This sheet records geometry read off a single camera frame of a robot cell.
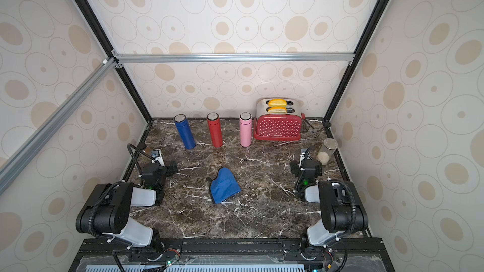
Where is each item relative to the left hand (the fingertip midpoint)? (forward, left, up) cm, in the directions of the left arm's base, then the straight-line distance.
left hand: (167, 156), depth 92 cm
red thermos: (+13, -23, +11) cm, 29 cm away
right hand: (0, -69, -2) cm, 69 cm away
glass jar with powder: (+2, -78, +4) cm, 78 cm away
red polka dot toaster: (+17, -57, +4) cm, 60 cm away
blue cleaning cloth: (-13, -29, -4) cm, 32 cm away
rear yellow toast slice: (+28, -56, +12) cm, 63 cm away
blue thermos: (+12, -7, +6) cm, 16 cm away
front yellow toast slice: (+21, -55, +13) cm, 60 cm away
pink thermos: (+14, -38, +6) cm, 41 cm away
